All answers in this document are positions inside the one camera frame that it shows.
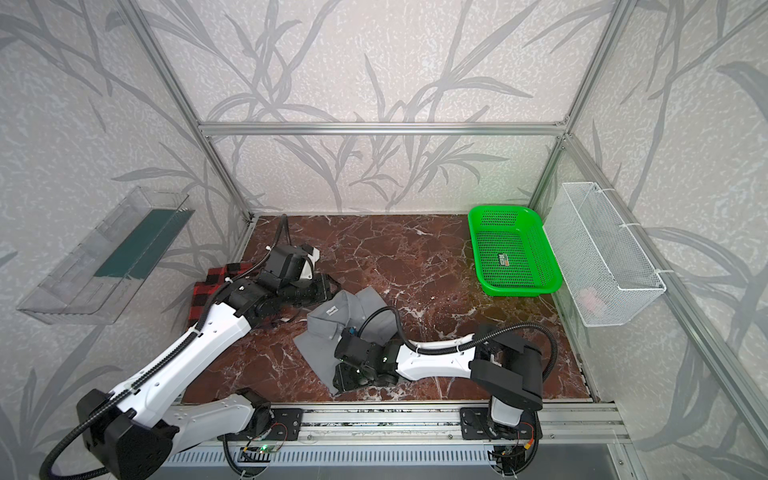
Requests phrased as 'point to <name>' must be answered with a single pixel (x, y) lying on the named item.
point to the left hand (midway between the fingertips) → (343, 280)
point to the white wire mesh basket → (604, 271)
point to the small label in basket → (504, 259)
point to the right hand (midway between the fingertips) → (338, 373)
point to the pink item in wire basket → (590, 301)
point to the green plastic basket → (512, 256)
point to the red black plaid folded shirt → (202, 290)
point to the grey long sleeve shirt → (365, 312)
